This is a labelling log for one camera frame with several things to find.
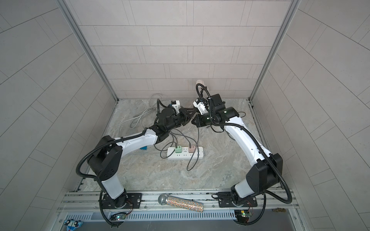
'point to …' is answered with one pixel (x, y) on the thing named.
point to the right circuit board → (243, 215)
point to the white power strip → (185, 154)
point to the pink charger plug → (192, 149)
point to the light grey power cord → (139, 116)
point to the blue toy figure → (72, 224)
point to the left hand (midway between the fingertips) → (199, 110)
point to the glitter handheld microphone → (166, 199)
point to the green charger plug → (178, 149)
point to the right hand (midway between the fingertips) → (192, 121)
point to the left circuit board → (119, 217)
